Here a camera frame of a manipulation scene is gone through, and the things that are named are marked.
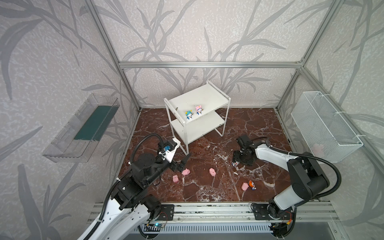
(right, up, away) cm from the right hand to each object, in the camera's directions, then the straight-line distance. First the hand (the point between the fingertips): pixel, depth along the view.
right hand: (236, 156), depth 93 cm
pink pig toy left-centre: (-31, -8, -7) cm, 33 cm away
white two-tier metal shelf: (-25, +27, -22) cm, 43 cm away
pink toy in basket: (+35, +8, -20) cm, 42 cm away
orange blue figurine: (+6, -13, -12) cm, 18 cm away
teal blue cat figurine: (-28, +25, -25) cm, 45 cm away
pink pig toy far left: (-37, -11, -10) cm, 39 cm away
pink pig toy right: (+2, -14, -12) cm, 18 cm away
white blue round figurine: (-1, -3, -4) cm, 5 cm away
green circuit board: (-42, -28, -22) cm, 55 cm away
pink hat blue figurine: (-23, +28, -23) cm, 43 cm away
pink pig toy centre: (-16, -7, -8) cm, 19 cm away
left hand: (-29, +13, -29) cm, 43 cm away
